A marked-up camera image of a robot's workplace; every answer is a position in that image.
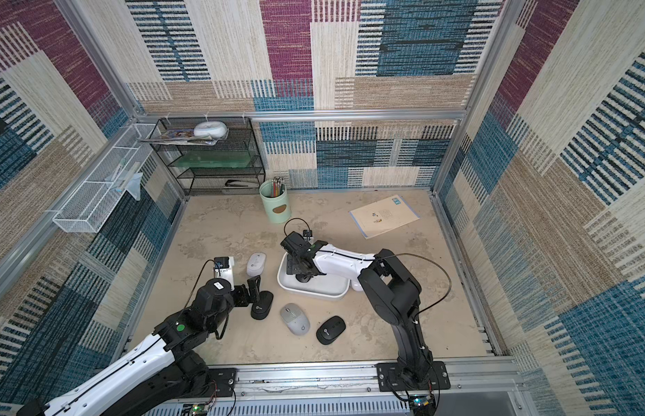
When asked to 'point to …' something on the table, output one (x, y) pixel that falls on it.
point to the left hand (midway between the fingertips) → (247, 277)
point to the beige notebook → (382, 216)
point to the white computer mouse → (256, 263)
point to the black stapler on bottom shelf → (239, 183)
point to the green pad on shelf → (213, 159)
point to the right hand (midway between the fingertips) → (301, 264)
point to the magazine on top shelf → (181, 137)
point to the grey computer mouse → (294, 317)
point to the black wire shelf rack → (211, 180)
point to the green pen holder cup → (274, 194)
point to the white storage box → (321, 287)
